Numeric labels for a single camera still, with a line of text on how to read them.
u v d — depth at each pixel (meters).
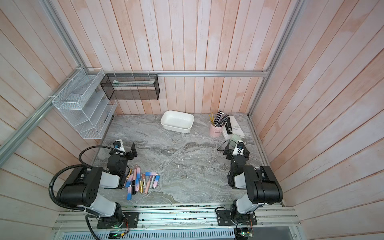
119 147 0.76
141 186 0.84
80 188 0.46
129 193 0.80
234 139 0.98
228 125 1.07
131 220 0.73
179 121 1.15
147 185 0.84
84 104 0.75
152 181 0.85
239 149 0.75
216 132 1.01
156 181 0.85
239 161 0.69
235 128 1.10
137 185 0.84
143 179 0.86
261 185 0.46
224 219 0.73
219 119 1.03
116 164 0.69
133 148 0.84
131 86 1.04
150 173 0.88
